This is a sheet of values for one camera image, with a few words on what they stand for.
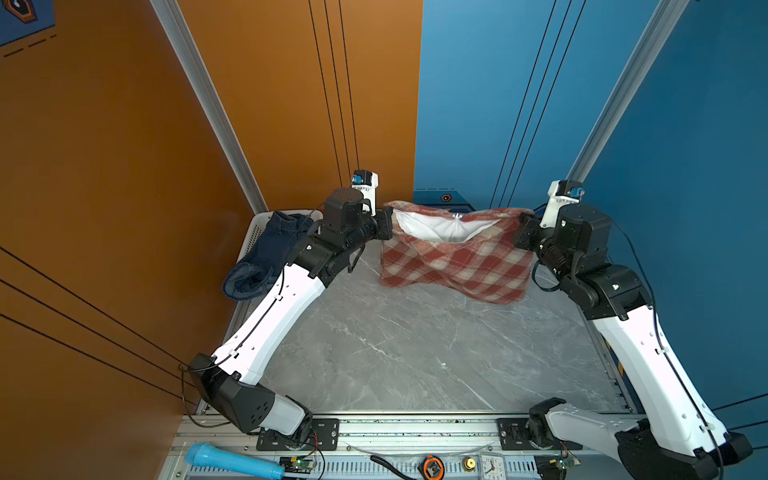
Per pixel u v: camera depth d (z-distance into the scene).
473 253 0.72
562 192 0.51
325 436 0.74
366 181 0.58
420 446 0.73
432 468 0.67
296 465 0.70
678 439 0.36
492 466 0.68
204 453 0.68
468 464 0.67
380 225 0.60
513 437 0.72
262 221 1.09
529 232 0.55
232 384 0.39
